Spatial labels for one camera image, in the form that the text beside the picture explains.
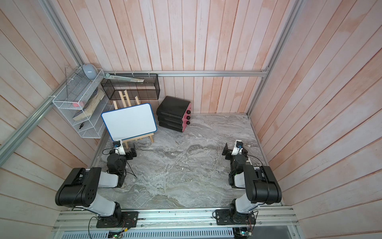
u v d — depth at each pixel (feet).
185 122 3.61
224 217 2.40
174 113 3.22
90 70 2.73
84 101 2.48
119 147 2.53
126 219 2.39
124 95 2.81
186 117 3.47
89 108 2.59
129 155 2.68
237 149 2.53
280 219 2.45
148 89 3.52
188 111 3.32
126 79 2.97
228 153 2.67
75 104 2.39
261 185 1.48
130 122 3.02
